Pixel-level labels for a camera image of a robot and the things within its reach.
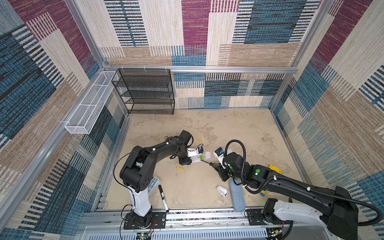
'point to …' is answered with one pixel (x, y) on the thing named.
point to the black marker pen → (166, 208)
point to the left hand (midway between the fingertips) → (187, 156)
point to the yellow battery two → (179, 168)
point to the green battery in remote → (201, 157)
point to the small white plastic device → (222, 190)
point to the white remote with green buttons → (196, 159)
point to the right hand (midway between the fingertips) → (218, 168)
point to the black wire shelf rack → (145, 91)
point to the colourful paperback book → (153, 185)
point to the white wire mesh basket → (84, 117)
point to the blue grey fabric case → (238, 196)
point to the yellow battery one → (198, 139)
